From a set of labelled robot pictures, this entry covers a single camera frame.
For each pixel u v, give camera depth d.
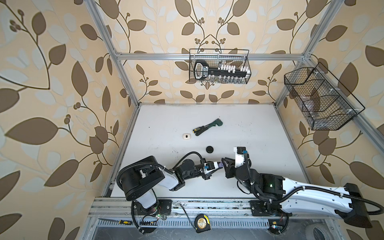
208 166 0.64
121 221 0.71
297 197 0.48
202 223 0.68
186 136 1.00
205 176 0.71
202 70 0.84
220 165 0.73
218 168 0.74
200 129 1.04
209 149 0.95
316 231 0.68
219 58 0.91
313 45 0.85
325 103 0.73
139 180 0.46
